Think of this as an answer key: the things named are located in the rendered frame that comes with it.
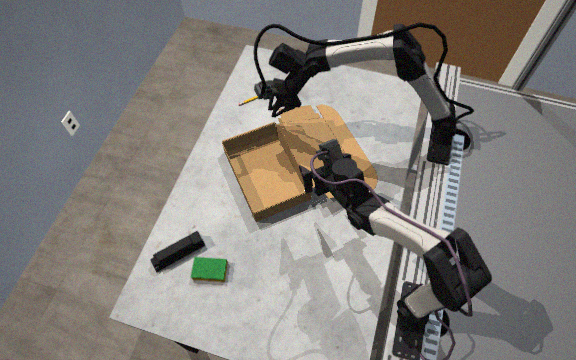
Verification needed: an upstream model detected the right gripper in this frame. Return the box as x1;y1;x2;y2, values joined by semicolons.
263;73;305;118

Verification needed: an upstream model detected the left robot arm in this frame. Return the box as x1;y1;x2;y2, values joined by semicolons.
332;158;492;360

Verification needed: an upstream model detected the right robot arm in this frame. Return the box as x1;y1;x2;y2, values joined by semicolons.
269;30;457;165

